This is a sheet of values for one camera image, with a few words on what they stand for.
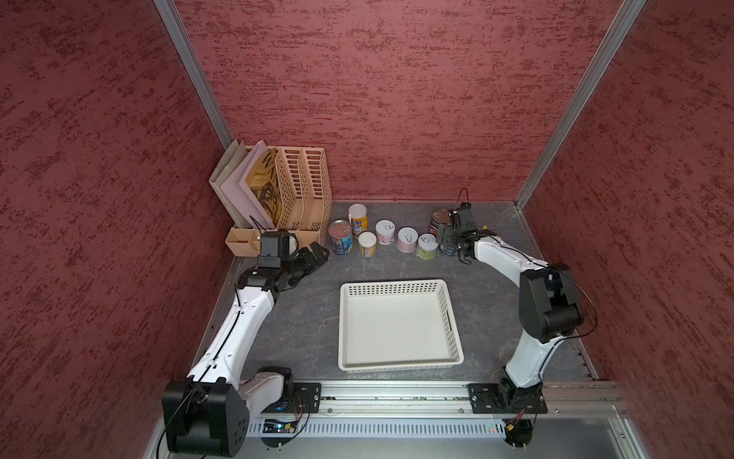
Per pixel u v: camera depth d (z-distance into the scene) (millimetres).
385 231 1039
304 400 726
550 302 495
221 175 874
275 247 607
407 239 1029
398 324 874
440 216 1031
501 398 669
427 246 1003
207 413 379
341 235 974
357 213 999
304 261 713
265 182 993
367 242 999
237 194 875
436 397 760
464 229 757
